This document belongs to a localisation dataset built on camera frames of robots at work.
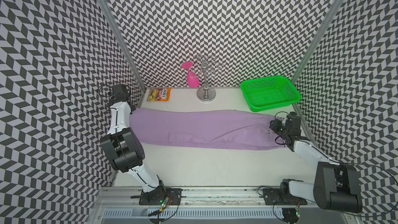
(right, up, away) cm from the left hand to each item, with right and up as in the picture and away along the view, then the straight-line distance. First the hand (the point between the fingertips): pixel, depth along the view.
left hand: (123, 111), depth 86 cm
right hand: (+85, -8, +4) cm, 86 cm away
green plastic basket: (+92, +12, +30) cm, 97 cm away
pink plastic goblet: (+37, +21, +18) cm, 46 cm away
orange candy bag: (+13, +11, +26) cm, 31 cm away
